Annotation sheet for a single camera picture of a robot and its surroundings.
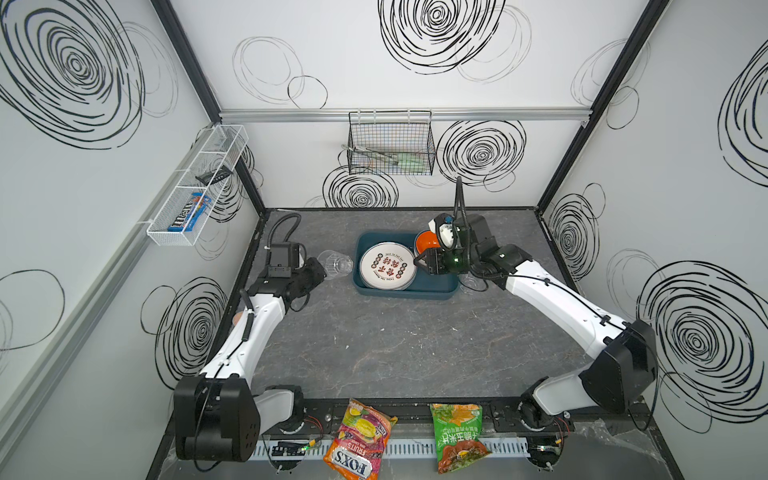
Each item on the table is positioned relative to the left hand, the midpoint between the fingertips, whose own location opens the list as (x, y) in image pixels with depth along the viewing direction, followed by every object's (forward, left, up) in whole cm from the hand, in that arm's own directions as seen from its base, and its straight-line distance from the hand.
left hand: (328, 268), depth 84 cm
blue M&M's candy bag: (+2, +31, +19) cm, 36 cm away
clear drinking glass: (+4, -1, -4) cm, 6 cm away
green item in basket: (+27, -23, +18) cm, 39 cm away
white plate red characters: (+10, -17, -13) cm, 23 cm away
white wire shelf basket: (+33, +36, +17) cm, 52 cm away
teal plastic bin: (+4, -29, -15) cm, 33 cm away
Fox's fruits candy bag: (-40, -12, -12) cm, 44 cm away
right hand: (-2, -25, +7) cm, 26 cm away
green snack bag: (-37, -35, -10) cm, 51 cm away
